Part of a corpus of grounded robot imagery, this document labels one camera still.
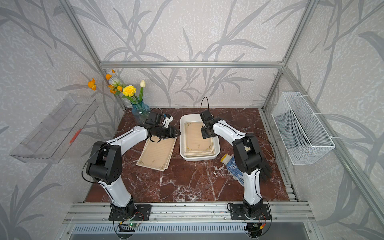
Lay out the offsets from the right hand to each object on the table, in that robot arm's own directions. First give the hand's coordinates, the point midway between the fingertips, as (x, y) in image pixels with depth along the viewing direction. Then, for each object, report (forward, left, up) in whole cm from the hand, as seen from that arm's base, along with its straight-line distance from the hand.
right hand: (207, 132), depth 98 cm
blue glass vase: (+15, +47, +6) cm, 50 cm away
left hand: (-4, +19, +6) cm, 20 cm away
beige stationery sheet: (-13, +33, -6) cm, 36 cm away
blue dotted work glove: (-23, -14, -6) cm, 27 cm away
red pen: (-20, +61, +26) cm, 69 cm away
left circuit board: (-50, +40, -8) cm, 65 cm away
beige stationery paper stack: (-6, +8, -6) cm, 12 cm away
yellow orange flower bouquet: (+12, +47, +25) cm, 55 cm away
